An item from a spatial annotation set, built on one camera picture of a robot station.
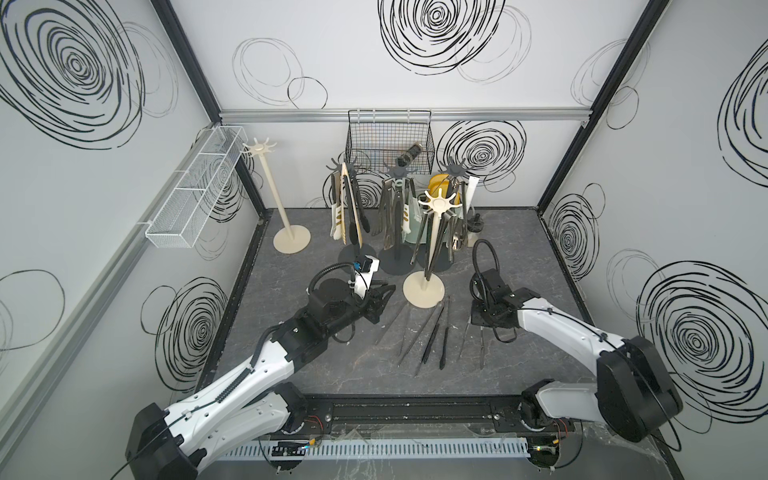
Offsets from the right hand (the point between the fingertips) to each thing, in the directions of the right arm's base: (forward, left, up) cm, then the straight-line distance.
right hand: (479, 316), depth 87 cm
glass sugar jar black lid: (+30, -2, +6) cm, 31 cm away
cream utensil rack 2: (+10, +15, -2) cm, 19 cm away
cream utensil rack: (+29, +64, -1) cm, 70 cm away
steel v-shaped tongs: (+4, +21, -4) cm, 22 cm away
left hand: (-3, +26, +21) cm, 33 cm away
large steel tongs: (+17, +28, +29) cm, 43 cm away
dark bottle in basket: (+39, +21, +29) cm, 53 cm away
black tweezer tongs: (+5, +9, -4) cm, 11 cm away
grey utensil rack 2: (+22, +39, +1) cm, 45 cm away
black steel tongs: (+19, +36, +31) cm, 51 cm away
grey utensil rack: (+23, +24, -3) cm, 33 cm away
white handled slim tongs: (-7, 0, -5) cm, 8 cm away
